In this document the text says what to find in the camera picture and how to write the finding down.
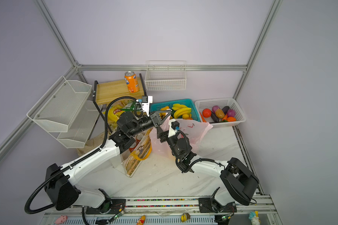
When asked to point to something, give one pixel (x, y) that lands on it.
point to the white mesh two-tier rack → (67, 111)
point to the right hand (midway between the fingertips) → (161, 122)
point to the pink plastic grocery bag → (194, 131)
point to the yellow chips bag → (115, 111)
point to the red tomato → (206, 113)
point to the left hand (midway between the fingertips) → (171, 112)
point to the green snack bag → (130, 106)
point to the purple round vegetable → (231, 112)
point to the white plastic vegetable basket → (231, 103)
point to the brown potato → (219, 113)
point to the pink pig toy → (62, 219)
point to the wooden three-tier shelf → (104, 92)
